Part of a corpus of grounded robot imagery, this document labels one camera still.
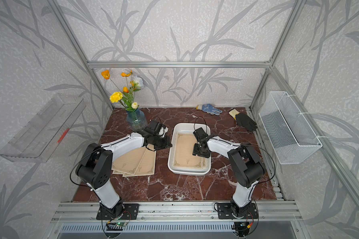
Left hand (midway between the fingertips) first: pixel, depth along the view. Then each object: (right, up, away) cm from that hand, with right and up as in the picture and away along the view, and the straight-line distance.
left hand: (173, 145), depth 90 cm
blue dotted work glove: (+26, +25, +30) cm, 46 cm away
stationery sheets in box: (+6, -8, +4) cm, 11 cm away
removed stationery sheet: (-16, -12, -1) cm, 20 cm away
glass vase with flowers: (-26, +16, +9) cm, 32 cm away
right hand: (+15, -5, +5) cm, 17 cm away
